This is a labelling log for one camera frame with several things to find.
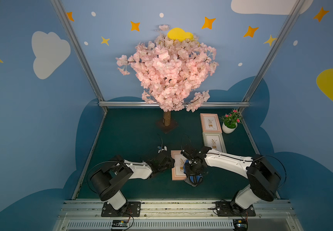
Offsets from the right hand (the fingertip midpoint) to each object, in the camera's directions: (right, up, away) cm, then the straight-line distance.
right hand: (190, 171), depth 85 cm
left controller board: (-38, -22, -13) cm, 46 cm away
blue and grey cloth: (0, -2, -8) cm, 8 cm away
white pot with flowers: (+31, +31, +16) cm, 46 cm away
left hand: (-9, +5, +6) cm, 12 cm away
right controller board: (+24, -23, -12) cm, 35 cm away
